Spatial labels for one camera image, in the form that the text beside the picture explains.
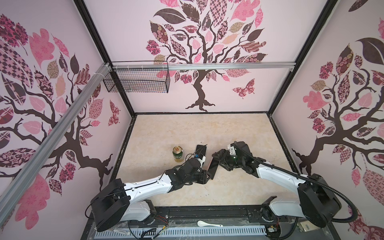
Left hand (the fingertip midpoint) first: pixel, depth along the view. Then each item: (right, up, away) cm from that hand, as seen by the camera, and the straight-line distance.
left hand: (209, 178), depth 78 cm
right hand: (+3, +11, +5) cm, 12 cm away
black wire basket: (-45, +61, +17) cm, 77 cm away
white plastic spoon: (-4, -20, -7) cm, 21 cm away
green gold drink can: (-18, +12, +8) cm, 23 cm away
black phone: (+3, +4, +8) cm, 9 cm away
